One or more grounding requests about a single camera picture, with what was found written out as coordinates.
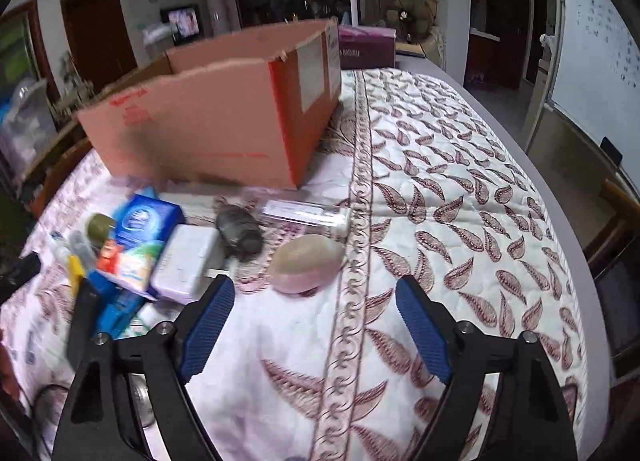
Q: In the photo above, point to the olive green bag roll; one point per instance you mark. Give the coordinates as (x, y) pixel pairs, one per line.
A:
(99, 228)

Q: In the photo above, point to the purple tissue box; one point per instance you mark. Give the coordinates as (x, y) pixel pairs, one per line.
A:
(367, 47)

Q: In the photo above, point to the round mesh metal disc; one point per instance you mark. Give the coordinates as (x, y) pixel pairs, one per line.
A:
(142, 399)

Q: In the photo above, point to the clear white tube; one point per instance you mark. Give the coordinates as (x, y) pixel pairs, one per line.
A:
(330, 219)

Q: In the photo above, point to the wooden chair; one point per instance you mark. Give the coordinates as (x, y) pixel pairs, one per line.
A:
(58, 175)

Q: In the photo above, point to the blue stapler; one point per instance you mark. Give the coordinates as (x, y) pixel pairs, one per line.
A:
(116, 306)

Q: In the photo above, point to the white green glue stick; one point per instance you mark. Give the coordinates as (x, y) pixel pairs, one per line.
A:
(149, 315)

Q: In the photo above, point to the brown cardboard box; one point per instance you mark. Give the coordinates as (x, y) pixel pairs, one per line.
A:
(245, 108)

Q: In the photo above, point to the whiteboard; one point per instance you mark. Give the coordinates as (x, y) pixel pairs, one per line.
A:
(597, 78)

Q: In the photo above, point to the yellow card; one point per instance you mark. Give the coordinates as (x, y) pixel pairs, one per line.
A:
(75, 273)

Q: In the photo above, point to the black rectangular phone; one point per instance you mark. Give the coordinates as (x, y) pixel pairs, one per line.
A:
(86, 310)

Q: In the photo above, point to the clear storage bin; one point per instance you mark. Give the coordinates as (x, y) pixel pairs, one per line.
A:
(27, 126)

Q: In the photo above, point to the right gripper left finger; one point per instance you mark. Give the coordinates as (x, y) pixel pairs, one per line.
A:
(99, 420)

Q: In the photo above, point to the electric fan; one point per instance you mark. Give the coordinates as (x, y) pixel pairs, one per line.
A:
(413, 20)

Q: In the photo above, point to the blue tissue pack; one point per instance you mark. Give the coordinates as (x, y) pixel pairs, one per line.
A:
(131, 251)

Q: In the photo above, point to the pink oval soap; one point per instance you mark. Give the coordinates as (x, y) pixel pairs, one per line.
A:
(305, 263)

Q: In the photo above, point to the white power adapter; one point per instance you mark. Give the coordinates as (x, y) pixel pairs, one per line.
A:
(179, 274)

